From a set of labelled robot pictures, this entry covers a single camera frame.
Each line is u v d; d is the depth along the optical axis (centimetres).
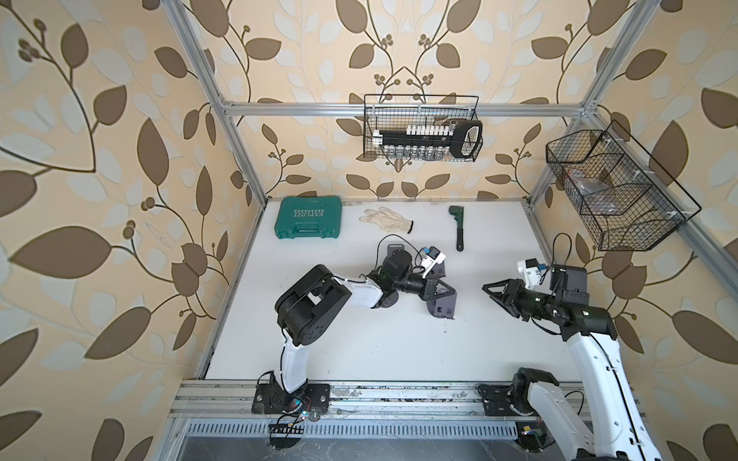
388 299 72
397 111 91
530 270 69
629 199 72
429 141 85
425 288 75
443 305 81
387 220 113
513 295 64
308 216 109
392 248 94
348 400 75
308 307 51
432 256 78
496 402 74
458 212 115
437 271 95
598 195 69
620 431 39
